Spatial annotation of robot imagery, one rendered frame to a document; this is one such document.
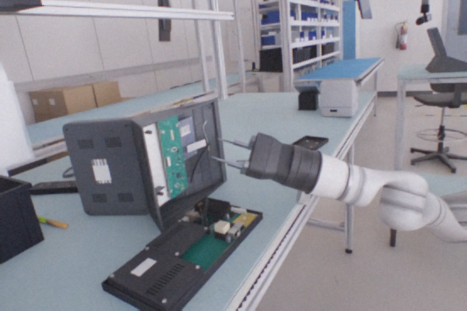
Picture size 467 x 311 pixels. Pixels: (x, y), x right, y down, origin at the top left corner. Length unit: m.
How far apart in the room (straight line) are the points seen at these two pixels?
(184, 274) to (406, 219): 0.37
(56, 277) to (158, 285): 0.20
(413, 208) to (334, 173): 0.15
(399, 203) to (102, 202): 0.57
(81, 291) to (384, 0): 6.85
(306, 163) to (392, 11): 6.54
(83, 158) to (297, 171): 0.43
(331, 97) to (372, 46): 5.76
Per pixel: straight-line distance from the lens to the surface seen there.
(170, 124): 0.60
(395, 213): 0.60
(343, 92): 1.28
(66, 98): 4.06
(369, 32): 7.03
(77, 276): 0.58
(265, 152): 0.53
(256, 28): 3.97
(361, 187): 0.56
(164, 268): 0.49
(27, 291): 0.60
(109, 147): 0.65
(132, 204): 0.69
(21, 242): 0.70
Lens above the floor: 1.32
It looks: 16 degrees down
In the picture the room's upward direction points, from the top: 6 degrees counter-clockwise
